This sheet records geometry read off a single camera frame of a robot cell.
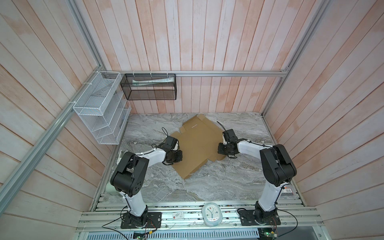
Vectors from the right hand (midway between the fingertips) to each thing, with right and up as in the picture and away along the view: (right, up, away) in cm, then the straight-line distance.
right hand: (219, 149), depth 100 cm
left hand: (-26, -6, -6) cm, 27 cm away
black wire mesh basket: (-49, +44, +4) cm, 66 cm away
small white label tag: (-27, -30, -26) cm, 48 cm away
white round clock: (-10, -28, -27) cm, 41 cm away
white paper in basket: (-54, +42, -11) cm, 69 cm away
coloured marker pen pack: (+34, -21, -19) cm, 44 cm away
